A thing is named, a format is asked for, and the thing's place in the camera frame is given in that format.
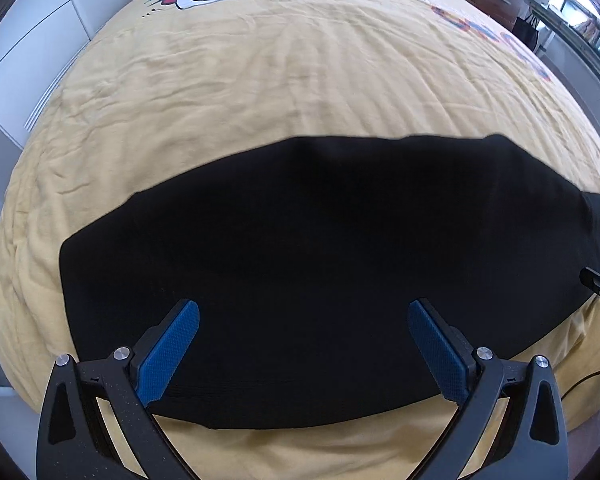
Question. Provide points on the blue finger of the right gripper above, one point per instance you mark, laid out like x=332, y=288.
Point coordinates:
x=590, y=279

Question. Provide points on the white wardrobe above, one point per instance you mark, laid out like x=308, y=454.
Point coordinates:
x=39, y=41

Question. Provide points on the black pants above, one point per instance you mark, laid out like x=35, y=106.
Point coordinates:
x=303, y=257

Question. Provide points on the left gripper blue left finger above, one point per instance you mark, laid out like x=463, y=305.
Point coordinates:
x=73, y=439

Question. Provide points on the yellow dinosaur bed cover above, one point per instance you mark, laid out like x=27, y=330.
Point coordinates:
x=157, y=93

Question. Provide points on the black bag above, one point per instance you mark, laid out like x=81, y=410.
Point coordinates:
x=526, y=30

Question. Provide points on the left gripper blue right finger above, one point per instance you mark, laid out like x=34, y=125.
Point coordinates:
x=531, y=442

